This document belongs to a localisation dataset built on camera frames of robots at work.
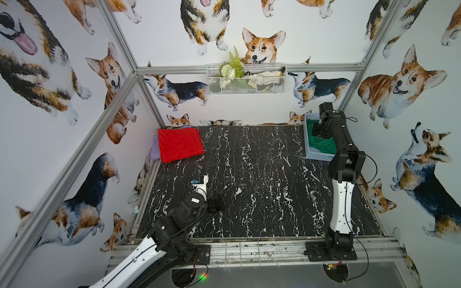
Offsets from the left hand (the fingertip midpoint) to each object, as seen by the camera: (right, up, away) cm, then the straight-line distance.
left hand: (220, 188), depth 73 cm
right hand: (+51, +25, +28) cm, 63 cm away
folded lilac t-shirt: (-43, +13, +33) cm, 56 cm away
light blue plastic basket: (+47, +12, +27) cm, 56 cm away
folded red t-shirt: (-29, +18, +31) cm, 46 cm away
